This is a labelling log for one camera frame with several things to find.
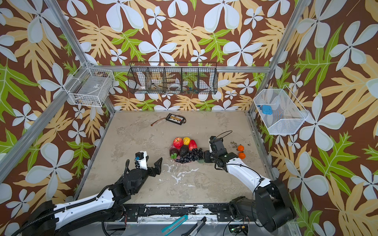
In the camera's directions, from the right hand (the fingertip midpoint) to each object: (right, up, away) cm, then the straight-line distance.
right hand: (205, 154), depth 88 cm
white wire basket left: (-68, +40, -2) cm, 79 cm away
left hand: (-28, 0, -8) cm, 29 cm away
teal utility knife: (-20, -32, -19) cm, 42 cm away
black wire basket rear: (-21, +50, +9) cm, 55 cm away
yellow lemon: (-11, +7, +7) cm, 16 cm away
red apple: (-17, +6, +5) cm, 19 cm away
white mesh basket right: (+42, +25, -5) cm, 50 cm away
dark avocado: (-13, +2, +3) cm, 14 cm away
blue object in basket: (+37, +27, -2) cm, 46 cm away
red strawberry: (-8, +5, +5) cm, 10 cm away
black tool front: (-8, -33, -19) cm, 39 cm away
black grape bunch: (-7, -1, +2) cm, 8 cm away
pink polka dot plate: (-22, +3, +10) cm, 24 cm away
